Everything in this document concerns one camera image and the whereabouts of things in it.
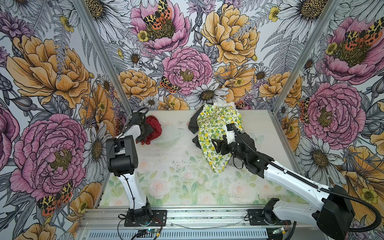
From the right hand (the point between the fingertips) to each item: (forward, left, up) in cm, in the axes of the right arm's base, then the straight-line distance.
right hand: (217, 142), depth 78 cm
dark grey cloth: (+25, +13, -17) cm, 33 cm away
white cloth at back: (+39, -11, -9) cm, 42 cm away
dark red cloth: (+27, +41, -12) cm, 50 cm away
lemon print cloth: (+24, 0, -9) cm, 26 cm away
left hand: (+18, +44, -16) cm, 50 cm away
